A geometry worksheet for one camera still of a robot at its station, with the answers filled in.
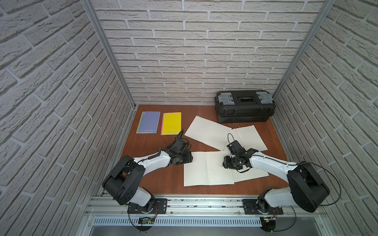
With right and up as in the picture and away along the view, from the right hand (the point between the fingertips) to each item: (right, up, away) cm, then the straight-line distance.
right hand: (227, 164), depth 88 cm
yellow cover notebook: (-38, +25, +21) cm, 50 cm away
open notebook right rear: (+18, +16, +13) cm, 27 cm away
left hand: (-22, +5, +1) cm, 23 cm away
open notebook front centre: (-13, -2, -1) cm, 13 cm away
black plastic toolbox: (+14, +37, +9) cm, 40 cm away
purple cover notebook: (-55, +26, +19) cm, 63 cm away
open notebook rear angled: (-10, +18, +15) cm, 26 cm away
